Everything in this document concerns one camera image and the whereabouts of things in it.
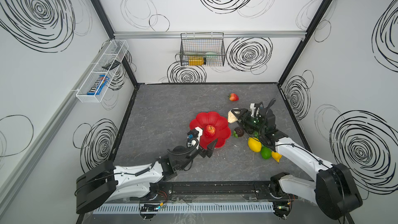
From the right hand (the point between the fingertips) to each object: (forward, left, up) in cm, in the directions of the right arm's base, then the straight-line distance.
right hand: (232, 112), depth 80 cm
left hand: (-13, +12, 0) cm, 18 cm away
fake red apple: (-4, +11, -13) cm, 18 cm away
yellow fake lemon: (-12, -12, -12) cm, 21 cm away
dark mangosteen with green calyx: (-4, -5, -15) cm, 16 cm away
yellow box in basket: (+27, +19, +13) cm, 36 cm away
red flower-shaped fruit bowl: (-1, +9, -14) cm, 16 cm away
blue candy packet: (+4, +64, +16) cm, 67 cm away
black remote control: (+19, +62, +17) cm, 67 cm away
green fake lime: (-15, -18, -14) cm, 28 cm away
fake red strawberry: (+24, -6, -16) cm, 30 cm away
